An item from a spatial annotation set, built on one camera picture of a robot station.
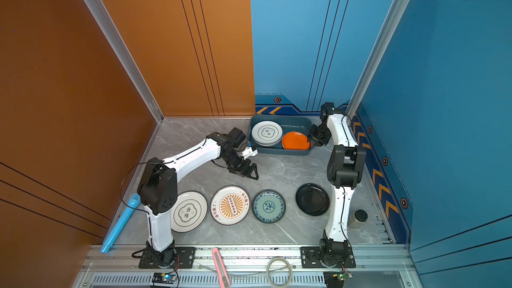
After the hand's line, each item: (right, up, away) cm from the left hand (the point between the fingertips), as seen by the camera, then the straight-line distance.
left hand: (252, 174), depth 86 cm
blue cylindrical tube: (-51, -12, -1) cm, 53 cm away
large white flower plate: (-26, -16, -1) cm, 31 cm away
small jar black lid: (+42, -13, -12) cm, 45 cm away
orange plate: (+22, +14, +22) cm, 35 cm away
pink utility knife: (-10, -31, -16) cm, 37 cm away
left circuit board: (-31, -34, -15) cm, 48 cm away
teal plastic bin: (+20, +24, +30) cm, 43 cm away
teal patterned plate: (+7, -14, 0) cm, 15 cm away
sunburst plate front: (-10, -13, +1) cm, 17 cm away
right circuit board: (+30, -33, -17) cm, 48 cm away
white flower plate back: (+7, +18, +23) cm, 30 cm away
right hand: (+28, +14, +13) cm, 34 cm away
